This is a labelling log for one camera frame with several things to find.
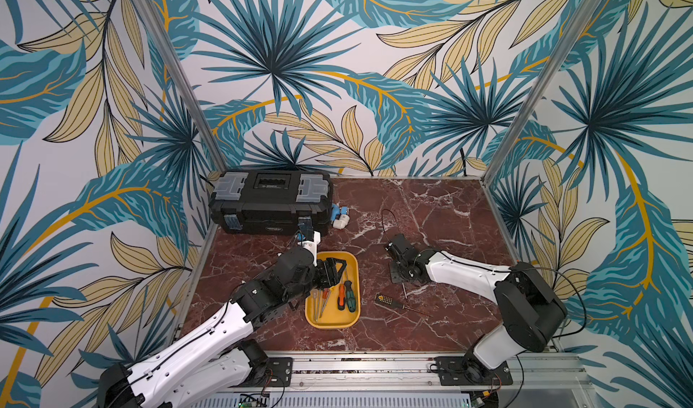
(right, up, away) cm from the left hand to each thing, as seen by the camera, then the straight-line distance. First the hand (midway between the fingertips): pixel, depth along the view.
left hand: (339, 269), depth 72 cm
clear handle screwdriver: (-8, -12, +14) cm, 20 cm away
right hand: (+19, -5, +19) cm, 27 cm away
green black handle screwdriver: (+3, -12, +13) cm, 18 cm away
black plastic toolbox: (-23, +18, +16) cm, 34 cm away
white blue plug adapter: (-1, +13, +32) cm, 34 cm away
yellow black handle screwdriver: (+21, -10, +15) cm, 28 cm away
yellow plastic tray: (-3, -17, +10) cm, 20 cm away
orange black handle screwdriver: (0, -12, +13) cm, 18 cm away
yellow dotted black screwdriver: (+14, -12, +11) cm, 22 cm away
